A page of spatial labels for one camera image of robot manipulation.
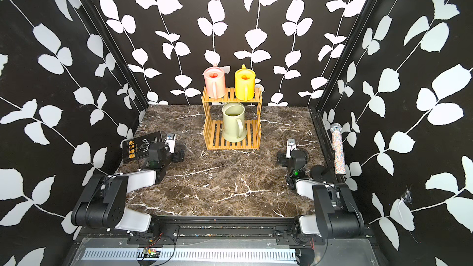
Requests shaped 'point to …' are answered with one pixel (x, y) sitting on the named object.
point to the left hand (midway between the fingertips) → (175, 142)
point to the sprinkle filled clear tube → (339, 156)
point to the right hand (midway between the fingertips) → (289, 145)
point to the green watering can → (233, 119)
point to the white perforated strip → (193, 255)
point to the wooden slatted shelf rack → (213, 121)
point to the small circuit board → (151, 253)
